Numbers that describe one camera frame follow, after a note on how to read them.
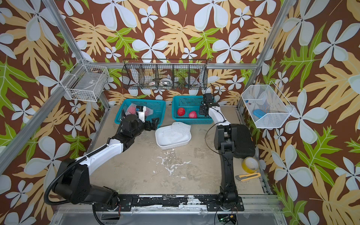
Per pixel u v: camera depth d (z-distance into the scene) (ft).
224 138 2.08
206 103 2.83
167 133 3.15
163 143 3.14
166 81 3.23
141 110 2.41
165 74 3.20
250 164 2.89
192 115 3.52
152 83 3.15
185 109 3.79
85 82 2.78
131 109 3.65
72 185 1.39
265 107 2.73
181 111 3.59
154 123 2.51
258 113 2.62
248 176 2.74
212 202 2.40
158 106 4.04
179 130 3.06
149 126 2.46
